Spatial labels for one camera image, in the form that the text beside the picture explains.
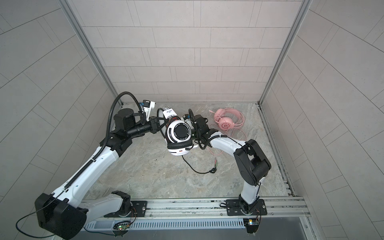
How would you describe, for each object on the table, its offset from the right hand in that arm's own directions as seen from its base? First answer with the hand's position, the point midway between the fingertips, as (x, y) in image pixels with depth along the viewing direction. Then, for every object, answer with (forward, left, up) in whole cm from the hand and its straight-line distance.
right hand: (178, 136), depth 84 cm
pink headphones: (+14, -32, -4) cm, 35 cm away
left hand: (-3, 0, +19) cm, 19 cm away
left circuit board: (-39, +24, -9) cm, 47 cm away
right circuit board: (-41, -34, -14) cm, 55 cm away
